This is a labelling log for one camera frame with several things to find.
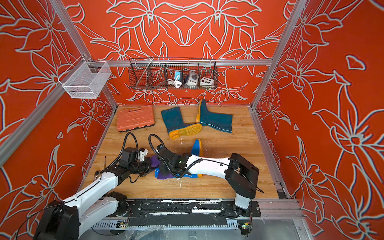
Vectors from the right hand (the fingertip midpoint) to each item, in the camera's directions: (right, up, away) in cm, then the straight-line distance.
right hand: (181, 147), depth 88 cm
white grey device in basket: (+7, +42, +3) cm, 43 cm away
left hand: (-13, -10, -4) cm, 17 cm away
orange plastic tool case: (-38, +18, +19) cm, 46 cm away
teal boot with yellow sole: (-5, +12, +18) cm, 22 cm away
